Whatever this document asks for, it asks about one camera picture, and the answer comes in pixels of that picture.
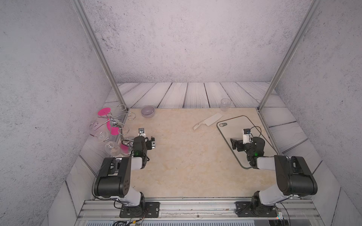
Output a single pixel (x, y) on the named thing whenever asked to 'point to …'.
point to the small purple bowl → (148, 111)
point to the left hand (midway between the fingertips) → (146, 137)
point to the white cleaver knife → (209, 121)
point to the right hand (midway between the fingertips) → (240, 137)
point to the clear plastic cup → (225, 103)
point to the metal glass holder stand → (112, 121)
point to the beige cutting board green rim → (233, 128)
